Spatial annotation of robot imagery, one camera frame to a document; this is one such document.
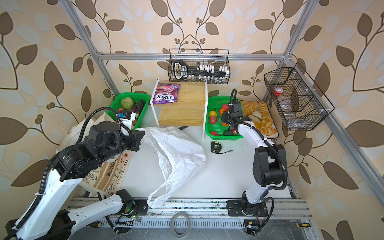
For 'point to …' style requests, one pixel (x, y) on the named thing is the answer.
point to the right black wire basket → (301, 104)
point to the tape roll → (180, 213)
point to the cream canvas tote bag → (109, 174)
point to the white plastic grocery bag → (181, 156)
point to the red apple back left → (226, 107)
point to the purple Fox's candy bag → (166, 93)
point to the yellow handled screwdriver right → (303, 225)
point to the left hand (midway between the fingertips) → (145, 132)
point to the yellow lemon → (213, 113)
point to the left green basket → (115, 105)
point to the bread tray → (259, 113)
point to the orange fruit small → (221, 110)
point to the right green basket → (216, 131)
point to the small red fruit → (213, 119)
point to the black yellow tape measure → (216, 147)
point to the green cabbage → (127, 103)
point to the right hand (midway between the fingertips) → (227, 117)
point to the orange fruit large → (224, 124)
